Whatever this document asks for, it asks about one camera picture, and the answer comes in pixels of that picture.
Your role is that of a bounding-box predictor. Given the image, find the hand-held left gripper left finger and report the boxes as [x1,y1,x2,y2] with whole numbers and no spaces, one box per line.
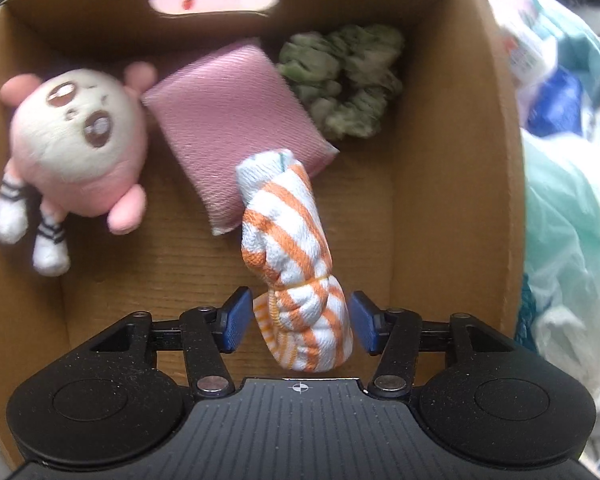
[80,286,253,400]

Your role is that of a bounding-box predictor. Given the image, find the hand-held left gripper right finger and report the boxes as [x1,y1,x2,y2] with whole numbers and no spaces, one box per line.
[347,290,523,400]

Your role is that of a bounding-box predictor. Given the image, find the orange striped towel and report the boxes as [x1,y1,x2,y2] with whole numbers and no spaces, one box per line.
[236,148,355,373]

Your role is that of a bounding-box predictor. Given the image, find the brown cardboard box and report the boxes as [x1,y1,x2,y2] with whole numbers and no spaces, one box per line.
[0,0,528,471]

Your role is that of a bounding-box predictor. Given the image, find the pink sponge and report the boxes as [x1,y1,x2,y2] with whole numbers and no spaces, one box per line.
[141,37,340,237]

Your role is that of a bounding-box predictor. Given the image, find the pink plush toy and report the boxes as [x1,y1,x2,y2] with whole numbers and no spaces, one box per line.
[0,61,160,277]

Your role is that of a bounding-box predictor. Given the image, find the green scrunchie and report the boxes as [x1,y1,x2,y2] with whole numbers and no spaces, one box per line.
[275,23,406,142]

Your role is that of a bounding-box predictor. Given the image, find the blue white wipes pack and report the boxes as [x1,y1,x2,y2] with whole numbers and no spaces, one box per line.
[525,67,586,138]

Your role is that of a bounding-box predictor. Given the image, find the white plastic bag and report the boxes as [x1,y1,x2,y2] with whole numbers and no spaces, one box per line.
[517,0,600,411]

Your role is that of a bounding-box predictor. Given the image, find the pink wet wipes pack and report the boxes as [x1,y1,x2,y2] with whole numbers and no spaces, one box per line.
[500,20,551,88]

